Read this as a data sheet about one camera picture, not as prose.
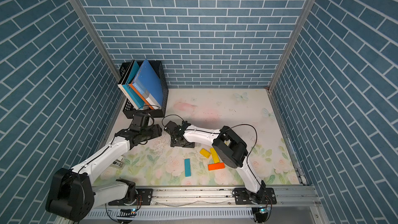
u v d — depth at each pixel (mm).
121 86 813
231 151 519
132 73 872
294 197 755
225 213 770
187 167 824
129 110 1046
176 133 680
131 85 825
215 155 868
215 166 831
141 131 652
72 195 394
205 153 886
